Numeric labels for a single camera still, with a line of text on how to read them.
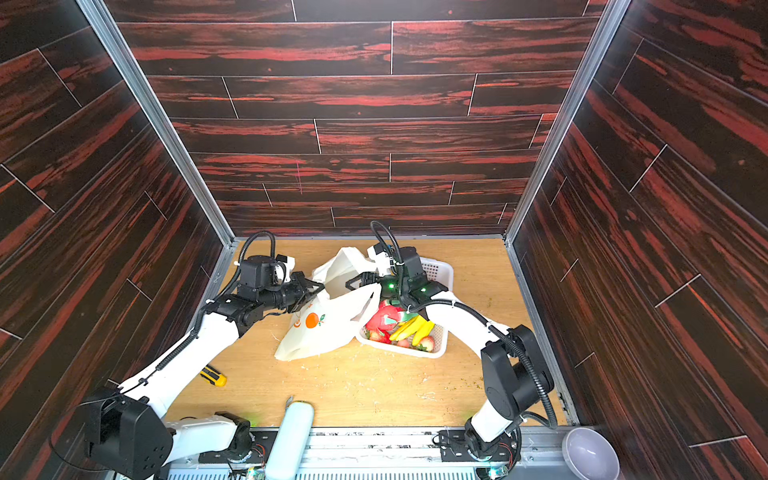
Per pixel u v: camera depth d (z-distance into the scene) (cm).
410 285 66
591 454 72
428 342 86
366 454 73
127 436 39
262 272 61
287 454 71
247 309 57
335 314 70
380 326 84
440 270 96
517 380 44
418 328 89
